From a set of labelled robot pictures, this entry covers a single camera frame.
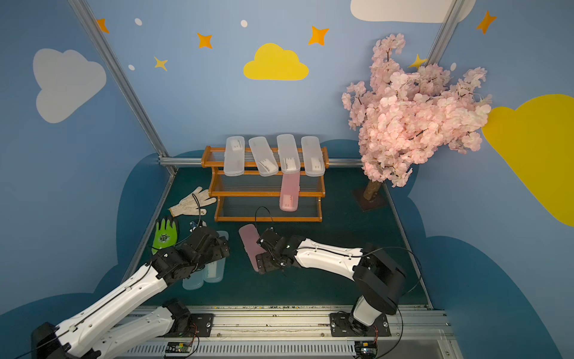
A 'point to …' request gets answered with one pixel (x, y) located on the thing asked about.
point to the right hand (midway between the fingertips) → (270, 260)
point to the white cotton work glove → (191, 205)
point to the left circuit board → (179, 346)
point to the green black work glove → (164, 235)
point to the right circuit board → (365, 348)
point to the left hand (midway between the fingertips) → (219, 244)
